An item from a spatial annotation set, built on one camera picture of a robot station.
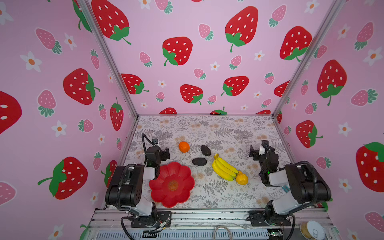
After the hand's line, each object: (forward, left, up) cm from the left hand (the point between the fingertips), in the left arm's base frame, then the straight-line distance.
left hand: (159, 148), depth 95 cm
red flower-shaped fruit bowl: (-22, -11, -5) cm, 25 cm away
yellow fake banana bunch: (-13, -41, -3) cm, 43 cm away
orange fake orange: (+1, -16, 0) cm, 16 cm away
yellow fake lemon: (-20, -50, 0) cm, 54 cm away
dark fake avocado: (-1, -30, -2) cm, 31 cm away
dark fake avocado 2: (-9, -26, -1) cm, 28 cm away
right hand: (0, -64, +5) cm, 64 cm away
